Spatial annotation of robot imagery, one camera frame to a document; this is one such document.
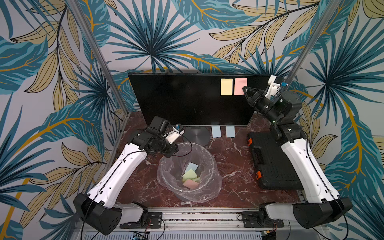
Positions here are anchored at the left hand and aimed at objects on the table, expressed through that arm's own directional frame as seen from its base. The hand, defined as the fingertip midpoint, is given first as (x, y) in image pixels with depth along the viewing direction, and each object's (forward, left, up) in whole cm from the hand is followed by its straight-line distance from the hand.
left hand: (171, 149), depth 73 cm
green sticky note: (-7, -9, -14) cm, 19 cm away
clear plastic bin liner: (-7, -11, -14) cm, 19 cm away
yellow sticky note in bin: (-11, -13, -10) cm, 20 cm away
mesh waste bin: (-9, 0, -4) cm, 10 cm away
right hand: (+14, -30, +27) cm, 43 cm away
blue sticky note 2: (+17, -33, -7) cm, 38 cm away
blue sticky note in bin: (-4, -10, -10) cm, 15 cm away
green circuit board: (-34, +15, -25) cm, 45 cm away
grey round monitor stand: (+25, -15, -22) cm, 37 cm away
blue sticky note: (+17, -24, -7) cm, 31 cm away
